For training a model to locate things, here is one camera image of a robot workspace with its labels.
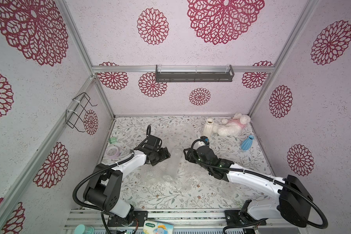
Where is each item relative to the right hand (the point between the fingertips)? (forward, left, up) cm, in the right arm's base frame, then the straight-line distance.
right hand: (185, 150), depth 80 cm
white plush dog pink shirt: (+25, -35, -10) cm, 44 cm away
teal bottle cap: (-37, +45, -7) cm, 58 cm away
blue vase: (+13, -41, -11) cm, 44 cm away
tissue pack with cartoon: (-35, +16, -11) cm, 40 cm away
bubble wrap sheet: (-6, +7, -14) cm, 17 cm away
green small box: (+16, +51, -14) cm, 56 cm away
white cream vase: (+20, -16, -4) cm, 26 cm away
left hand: (+1, +11, -11) cm, 16 cm away
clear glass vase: (-11, +10, -13) cm, 19 cm away
